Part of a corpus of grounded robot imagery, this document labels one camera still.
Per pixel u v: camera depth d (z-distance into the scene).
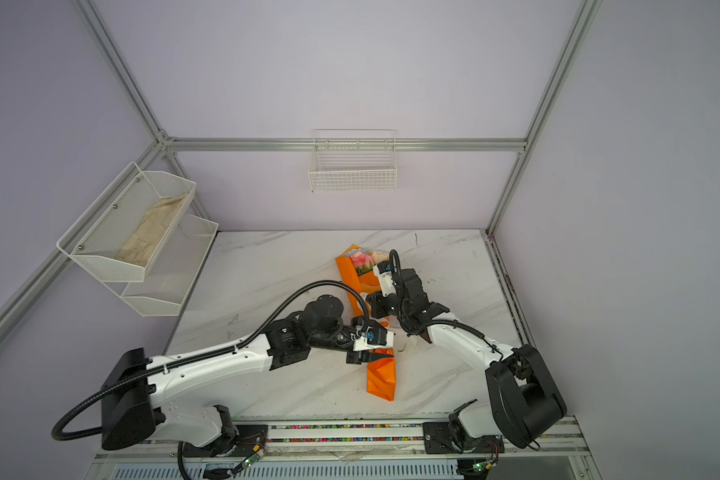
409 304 0.66
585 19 0.69
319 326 0.55
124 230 0.80
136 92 0.80
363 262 1.03
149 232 0.79
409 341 0.63
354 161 0.96
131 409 0.38
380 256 1.07
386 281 0.77
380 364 0.82
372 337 0.55
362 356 0.60
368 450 0.73
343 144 0.92
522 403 0.42
